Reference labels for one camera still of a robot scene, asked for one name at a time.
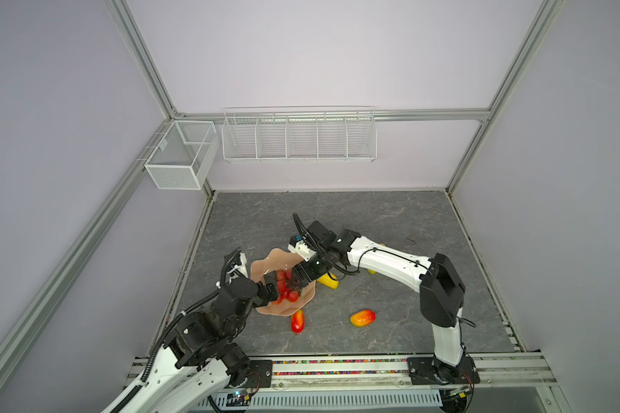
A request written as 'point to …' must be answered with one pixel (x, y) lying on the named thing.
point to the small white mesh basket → (187, 157)
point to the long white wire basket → (301, 133)
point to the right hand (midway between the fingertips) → (299, 279)
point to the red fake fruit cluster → (287, 286)
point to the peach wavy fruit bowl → (277, 260)
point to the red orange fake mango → (362, 318)
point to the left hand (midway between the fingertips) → (262, 280)
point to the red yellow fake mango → (298, 320)
